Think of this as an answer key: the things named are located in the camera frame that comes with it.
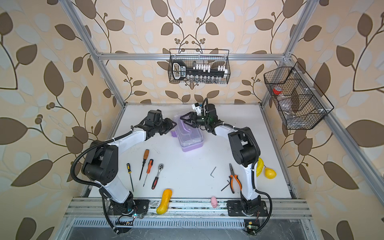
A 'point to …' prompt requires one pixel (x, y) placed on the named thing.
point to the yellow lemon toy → (270, 173)
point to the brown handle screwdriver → (145, 157)
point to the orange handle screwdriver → (148, 170)
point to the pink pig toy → (214, 202)
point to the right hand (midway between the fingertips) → (182, 121)
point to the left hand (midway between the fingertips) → (177, 123)
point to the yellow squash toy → (166, 197)
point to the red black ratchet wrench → (161, 166)
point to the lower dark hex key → (229, 183)
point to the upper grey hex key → (212, 172)
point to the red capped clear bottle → (277, 90)
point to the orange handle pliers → (231, 178)
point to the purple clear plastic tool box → (189, 136)
